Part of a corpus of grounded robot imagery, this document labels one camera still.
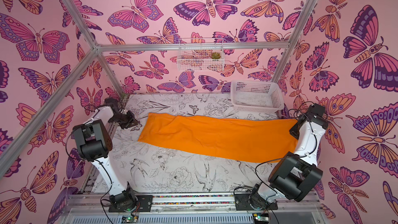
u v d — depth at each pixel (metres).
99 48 0.92
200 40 0.93
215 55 0.92
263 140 0.92
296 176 0.44
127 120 0.89
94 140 0.55
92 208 0.74
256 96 1.21
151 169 0.85
